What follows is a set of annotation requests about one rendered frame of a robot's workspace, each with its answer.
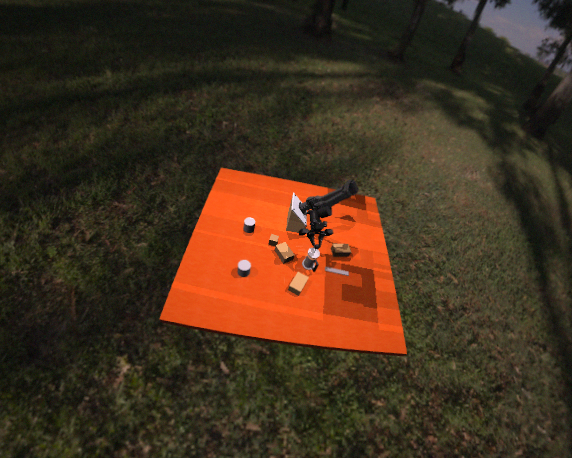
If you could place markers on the glass french press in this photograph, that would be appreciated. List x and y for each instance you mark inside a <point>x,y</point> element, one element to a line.
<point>311,258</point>

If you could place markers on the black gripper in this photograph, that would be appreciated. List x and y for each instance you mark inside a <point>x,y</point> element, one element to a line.
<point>313,231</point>

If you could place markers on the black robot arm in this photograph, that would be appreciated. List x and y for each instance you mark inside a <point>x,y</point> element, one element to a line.
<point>321,206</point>

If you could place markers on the black cylinder with grey top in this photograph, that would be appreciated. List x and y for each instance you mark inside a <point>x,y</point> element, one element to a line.
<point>244,268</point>
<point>249,225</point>

